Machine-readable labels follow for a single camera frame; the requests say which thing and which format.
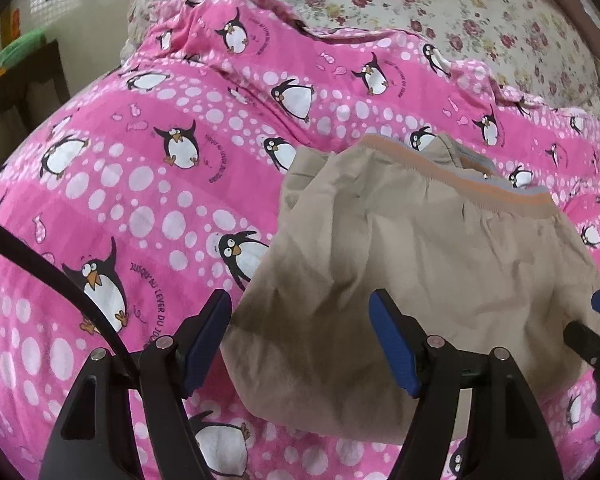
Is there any beige jacket with striped cuffs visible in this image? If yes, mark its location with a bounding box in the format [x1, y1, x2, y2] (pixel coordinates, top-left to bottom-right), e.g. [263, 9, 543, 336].
[221, 134, 600, 443]

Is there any pink penguin print blanket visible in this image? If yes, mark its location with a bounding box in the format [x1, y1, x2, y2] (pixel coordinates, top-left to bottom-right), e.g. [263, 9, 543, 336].
[0, 0, 600, 479]

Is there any floral bed sheet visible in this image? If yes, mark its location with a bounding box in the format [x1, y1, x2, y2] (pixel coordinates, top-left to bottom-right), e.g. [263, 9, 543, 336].
[121, 0, 600, 120]

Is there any dark wooden side table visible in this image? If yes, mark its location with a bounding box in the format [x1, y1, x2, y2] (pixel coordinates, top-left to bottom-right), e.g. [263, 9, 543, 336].
[0, 40, 70, 164]

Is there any green plastic container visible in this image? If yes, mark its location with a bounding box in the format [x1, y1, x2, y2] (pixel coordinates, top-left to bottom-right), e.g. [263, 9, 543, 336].
[0, 28, 47, 70]

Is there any black cable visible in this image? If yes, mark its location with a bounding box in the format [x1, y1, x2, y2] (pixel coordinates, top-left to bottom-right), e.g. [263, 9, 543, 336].
[0, 212, 142, 386]

